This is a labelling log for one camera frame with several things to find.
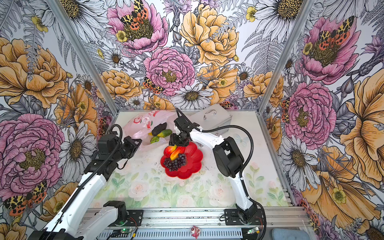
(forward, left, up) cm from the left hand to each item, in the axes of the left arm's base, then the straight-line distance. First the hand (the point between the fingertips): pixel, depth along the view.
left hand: (142, 143), depth 79 cm
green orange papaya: (+19, -7, -17) cm, 26 cm away
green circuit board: (-35, +6, -20) cm, 41 cm away
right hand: (+6, -14, -13) cm, 20 cm away
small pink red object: (-37, -27, -15) cm, 48 cm away
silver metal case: (+23, -39, -5) cm, 46 cm away
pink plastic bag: (+15, +4, -1) cm, 15 cm away
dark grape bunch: (-5, -14, -15) cm, 22 cm away
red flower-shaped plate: (+1, -27, -20) cm, 33 cm away
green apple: (+12, -1, -14) cm, 18 cm away
